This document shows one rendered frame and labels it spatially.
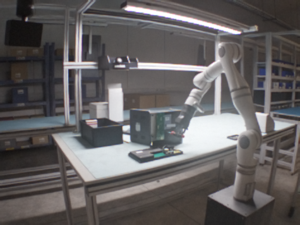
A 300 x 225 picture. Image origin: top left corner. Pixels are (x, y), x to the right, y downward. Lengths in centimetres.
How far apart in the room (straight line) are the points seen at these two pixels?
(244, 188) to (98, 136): 84
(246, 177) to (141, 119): 70
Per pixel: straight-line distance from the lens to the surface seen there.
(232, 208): 104
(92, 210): 114
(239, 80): 102
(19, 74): 464
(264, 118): 181
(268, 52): 380
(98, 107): 164
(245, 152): 100
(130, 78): 577
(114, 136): 138
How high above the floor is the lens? 139
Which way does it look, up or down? 8 degrees down
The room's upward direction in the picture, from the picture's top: straight up
